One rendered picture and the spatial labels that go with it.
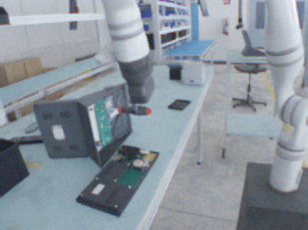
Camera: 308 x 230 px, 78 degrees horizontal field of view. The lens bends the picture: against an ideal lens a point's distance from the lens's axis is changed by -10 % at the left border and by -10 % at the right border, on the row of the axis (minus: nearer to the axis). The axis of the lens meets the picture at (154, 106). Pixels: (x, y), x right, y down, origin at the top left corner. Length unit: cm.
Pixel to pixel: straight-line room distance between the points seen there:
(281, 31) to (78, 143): 66
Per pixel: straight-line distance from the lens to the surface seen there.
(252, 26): 715
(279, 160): 77
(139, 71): 46
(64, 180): 69
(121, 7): 42
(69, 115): 69
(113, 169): 63
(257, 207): 78
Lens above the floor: 140
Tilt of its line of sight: 22 degrees down
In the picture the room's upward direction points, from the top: 5 degrees counter-clockwise
